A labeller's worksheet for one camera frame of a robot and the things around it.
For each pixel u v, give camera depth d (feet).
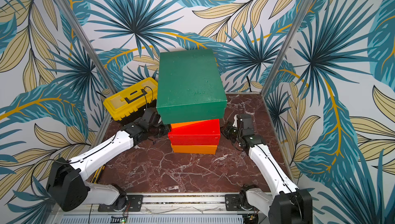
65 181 1.30
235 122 2.41
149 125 2.00
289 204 1.29
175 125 2.36
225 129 2.32
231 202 2.41
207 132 2.36
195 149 2.75
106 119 3.54
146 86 3.29
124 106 2.92
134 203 2.44
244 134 2.02
